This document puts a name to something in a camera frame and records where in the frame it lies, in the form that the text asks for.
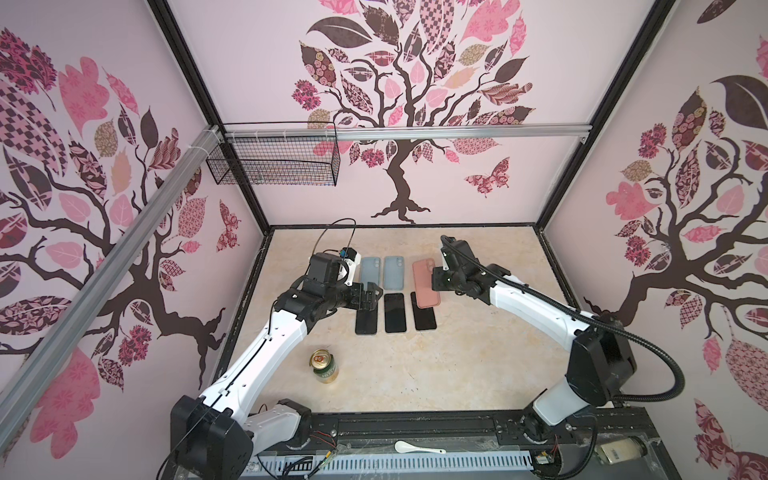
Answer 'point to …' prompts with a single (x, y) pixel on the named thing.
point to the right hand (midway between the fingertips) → (435, 271)
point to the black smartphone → (366, 321)
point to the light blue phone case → (370, 271)
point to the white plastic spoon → (404, 447)
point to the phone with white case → (394, 313)
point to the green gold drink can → (324, 365)
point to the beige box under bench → (619, 451)
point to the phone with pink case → (423, 317)
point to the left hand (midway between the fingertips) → (367, 294)
